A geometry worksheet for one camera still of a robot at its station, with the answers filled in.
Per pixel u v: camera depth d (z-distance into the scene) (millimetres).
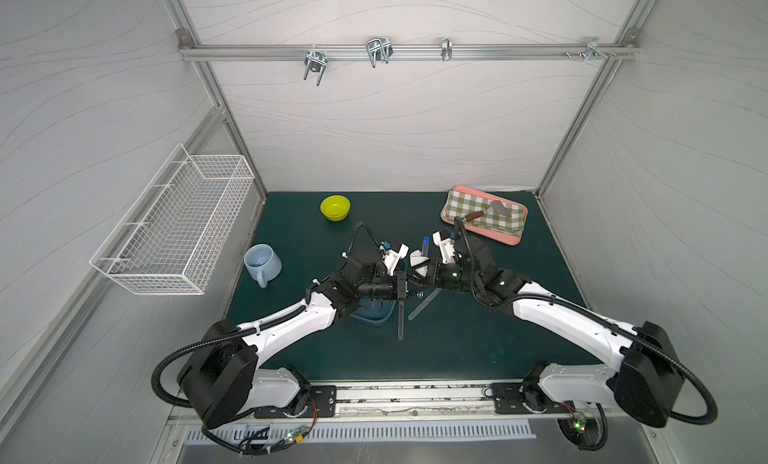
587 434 714
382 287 673
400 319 861
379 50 765
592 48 765
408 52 774
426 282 717
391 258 719
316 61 791
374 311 884
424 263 730
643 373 400
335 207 1138
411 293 706
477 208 1150
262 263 898
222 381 408
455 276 661
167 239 676
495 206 1155
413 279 731
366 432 703
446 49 782
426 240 765
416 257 767
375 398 750
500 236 1083
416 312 883
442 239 726
